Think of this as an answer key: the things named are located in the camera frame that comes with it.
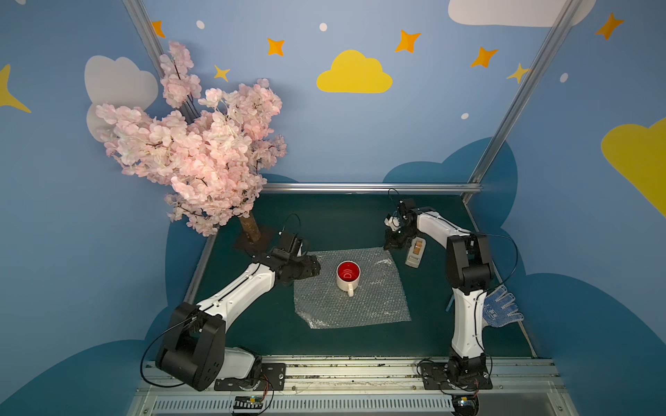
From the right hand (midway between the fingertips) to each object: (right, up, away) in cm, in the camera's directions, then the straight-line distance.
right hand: (388, 244), depth 102 cm
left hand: (-29, -6, -15) cm, 33 cm away
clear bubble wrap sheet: (-6, -18, -12) cm, 23 cm away
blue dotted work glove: (+34, -22, -14) cm, 43 cm away
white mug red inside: (-17, -10, -7) cm, 21 cm away
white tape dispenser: (+10, -2, -4) cm, 11 cm away
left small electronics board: (-46, -43, -29) cm, 70 cm away
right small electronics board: (+16, -44, -29) cm, 55 cm away
